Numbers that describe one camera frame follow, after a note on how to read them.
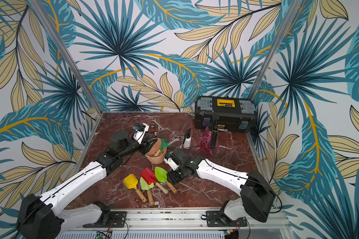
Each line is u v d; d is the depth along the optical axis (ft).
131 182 2.75
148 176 2.88
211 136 2.92
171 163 2.41
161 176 2.88
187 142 3.03
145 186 2.74
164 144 2.89
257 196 1.37
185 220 2.44
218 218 2.43
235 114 3.13
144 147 2.21
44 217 1.23
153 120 3.74
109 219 2.25
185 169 1.95
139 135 2.14
